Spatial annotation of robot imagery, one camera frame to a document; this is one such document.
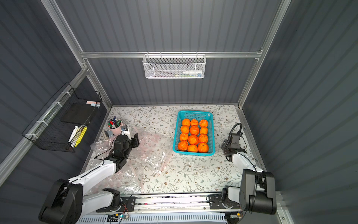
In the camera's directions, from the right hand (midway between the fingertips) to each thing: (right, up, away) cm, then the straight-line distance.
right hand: (233, 145), depth 90 cm
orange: (-31, +15, +12) cm, 36 cm away
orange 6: (-19, +5, +3) cm, 20 cm away
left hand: (-65, +8, -4) cm, 66 cm away
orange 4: (-32, +5, +5) cm, 33 cm away
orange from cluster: (-31, +10, +8) cm, 34 cm away
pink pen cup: (-79, +12, +3) cm, 80 cm away
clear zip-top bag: (-53, -5, +3) cm, 53 cm away
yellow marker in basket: (-85, +7, -22) cm, 88 cm away
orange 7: (-33, 0, -1) cm, 33 cm away
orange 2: (-25, +15, +12) cm, 31 cm away
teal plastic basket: (-21, -2, -2) cm, 21 cm away
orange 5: (-26, +4, +1) cm, 27 cm away
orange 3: (-18, +15, +12) cm, 26 cm away
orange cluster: (-25, +10, +8) cm, 28 cm away
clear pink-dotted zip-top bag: (-62, -16, -11) cm, 65 cm away
